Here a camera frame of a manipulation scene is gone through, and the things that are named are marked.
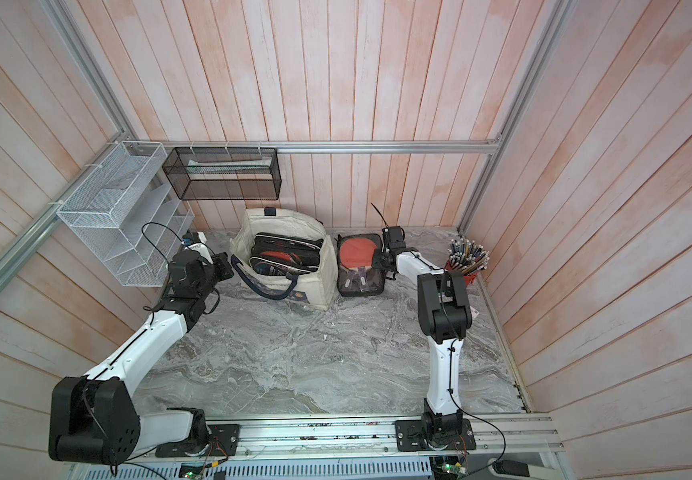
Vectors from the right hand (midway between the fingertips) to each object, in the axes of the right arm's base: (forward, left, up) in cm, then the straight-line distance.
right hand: (379, 257), depth 107 cm
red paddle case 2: (-10, +25, +13) cm, 30 cm away
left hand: (-15, +46, +18) cm, 51 cm away
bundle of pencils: (-10, -25, +13) cm, 30 cm away
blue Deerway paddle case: (-13, +35, +10) cm, 39 cm away
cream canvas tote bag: (-21, +20, +11) cm, 31 cm away
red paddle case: (-8, +8, -2) cm, 11 cm away
